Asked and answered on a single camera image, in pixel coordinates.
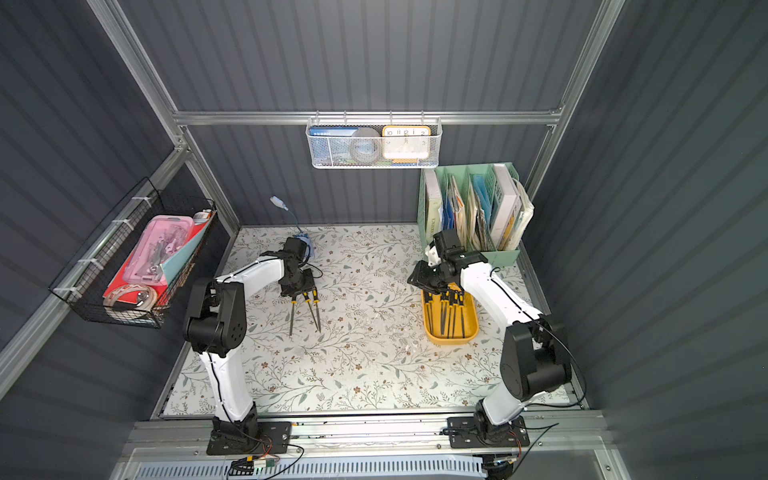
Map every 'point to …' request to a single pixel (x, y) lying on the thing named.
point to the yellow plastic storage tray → (449, 318)
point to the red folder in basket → (119, 281)
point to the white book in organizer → (508, 206)
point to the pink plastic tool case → (163, 236)
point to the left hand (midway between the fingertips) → (304, 287)
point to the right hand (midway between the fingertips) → (420, 279)
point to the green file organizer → (487, 204)
